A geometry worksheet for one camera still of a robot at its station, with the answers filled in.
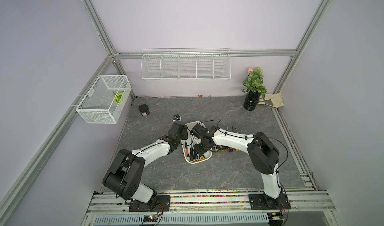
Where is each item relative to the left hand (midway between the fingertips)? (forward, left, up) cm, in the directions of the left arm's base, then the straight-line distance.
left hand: (183, 130), depth 91 cm
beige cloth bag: (+28, -74, -9) cm, 79 cm away
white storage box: (-12, -3, -7) cm, 14 cm away
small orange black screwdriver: (-13, -24, -6) cm, 28 cm away
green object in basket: (+11, +34, +21) cm, 41 cm away
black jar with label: (+23, +28, -5) cm, 36 cm away
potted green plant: (+19, -45, +17) cm, 52 cm away
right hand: (-11, -9, -7) cm, 15 cm away
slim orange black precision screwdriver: (-10, -2, -6) cm, 12 cm away
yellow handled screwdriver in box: (-17, -11, -6) cm, 21 cm away
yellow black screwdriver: (-11, -20, -7) cm, 24 cm away
